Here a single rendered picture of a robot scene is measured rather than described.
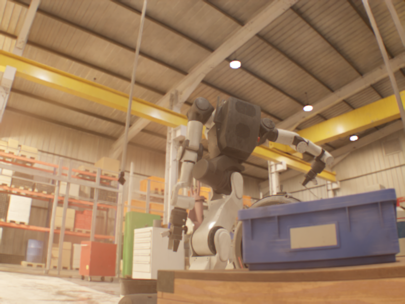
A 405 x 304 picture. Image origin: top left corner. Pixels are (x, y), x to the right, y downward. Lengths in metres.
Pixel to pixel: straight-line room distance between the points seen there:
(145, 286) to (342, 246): 1.57
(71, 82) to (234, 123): 8.47
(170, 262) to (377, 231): 5.57
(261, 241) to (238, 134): 1.10
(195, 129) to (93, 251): 5.61
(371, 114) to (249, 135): 12.49
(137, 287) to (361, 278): 1.67
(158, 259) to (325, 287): 5.46
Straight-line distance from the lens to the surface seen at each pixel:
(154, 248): 5.80
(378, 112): 13.91
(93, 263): 7.01
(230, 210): 1.57
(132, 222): 9.21
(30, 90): 14.14
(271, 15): 9.66
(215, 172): 1.53
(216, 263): 1.42
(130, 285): 2.00
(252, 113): 1.71
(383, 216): 0.55
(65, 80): 9.80
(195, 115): 1.72
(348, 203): 0.55
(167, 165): 11.09
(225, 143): 1.59
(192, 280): 0.59
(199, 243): 1.47
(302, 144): 2.01
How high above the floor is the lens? 0.48
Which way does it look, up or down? 21 degrees up
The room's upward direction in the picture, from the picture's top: straight up
